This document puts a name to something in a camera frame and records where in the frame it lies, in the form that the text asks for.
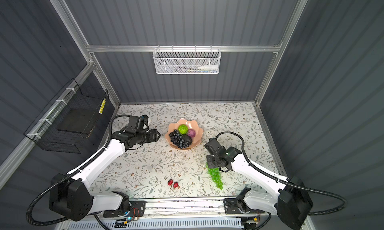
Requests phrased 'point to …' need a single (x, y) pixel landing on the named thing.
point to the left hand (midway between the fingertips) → (155, 135)
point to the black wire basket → (69, 118)
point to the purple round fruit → (191, 133)
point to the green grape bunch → (216, 176)
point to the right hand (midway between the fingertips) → (213, 161)
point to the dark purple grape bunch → (176, 138)
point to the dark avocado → (186, 138)
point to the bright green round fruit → (183, 129)
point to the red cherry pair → (175, 184)
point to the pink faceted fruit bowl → (191, 124)
